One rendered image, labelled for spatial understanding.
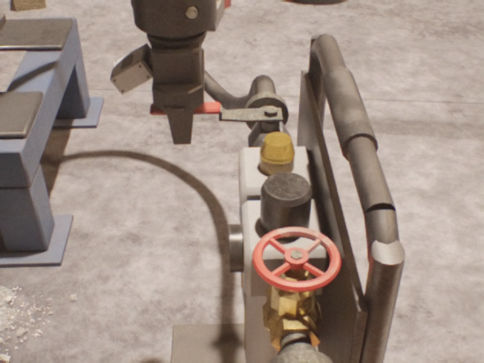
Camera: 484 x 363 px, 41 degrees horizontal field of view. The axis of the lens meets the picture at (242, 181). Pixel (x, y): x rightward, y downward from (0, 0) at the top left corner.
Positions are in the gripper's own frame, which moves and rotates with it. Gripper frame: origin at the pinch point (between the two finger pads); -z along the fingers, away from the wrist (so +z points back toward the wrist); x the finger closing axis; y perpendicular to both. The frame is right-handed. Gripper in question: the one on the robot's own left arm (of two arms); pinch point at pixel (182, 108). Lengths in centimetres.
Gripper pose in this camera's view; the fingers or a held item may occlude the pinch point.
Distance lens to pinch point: 75.7
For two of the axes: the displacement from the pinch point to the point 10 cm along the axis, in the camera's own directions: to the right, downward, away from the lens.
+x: -0.4, -6.1, 7.9
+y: -10.0, 0.2, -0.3
